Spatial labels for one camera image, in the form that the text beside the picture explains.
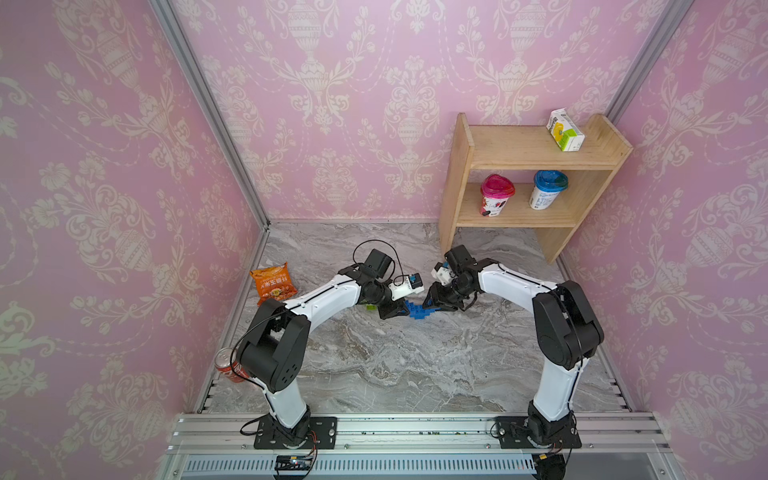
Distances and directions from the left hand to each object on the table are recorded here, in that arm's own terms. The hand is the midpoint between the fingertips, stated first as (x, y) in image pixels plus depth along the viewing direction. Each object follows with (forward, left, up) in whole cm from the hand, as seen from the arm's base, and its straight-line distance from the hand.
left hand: (404, 306), depth 88 cm
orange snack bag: (+11, +43, -5) cm, 44 cm away
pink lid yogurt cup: (+24, -25, +24) cm, 42 cm away
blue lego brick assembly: (0, -4, -4) cm, 6 cm away
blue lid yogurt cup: (+28, -42, +23) cm, 55 cm away
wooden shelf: (+33, -34, +23) cm, 52 cm away
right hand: (+2, -8, -3) cm, 9 cm away
